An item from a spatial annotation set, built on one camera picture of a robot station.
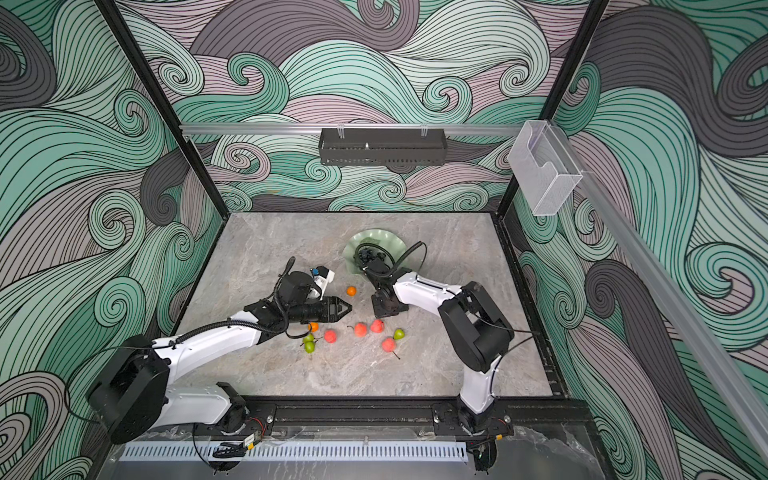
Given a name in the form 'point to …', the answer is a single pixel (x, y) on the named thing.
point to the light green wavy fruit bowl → (383, 237)
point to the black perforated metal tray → (383, 147)
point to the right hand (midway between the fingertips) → (386, 310)
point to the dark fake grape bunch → (366, 255)
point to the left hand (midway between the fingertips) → (349, 307)
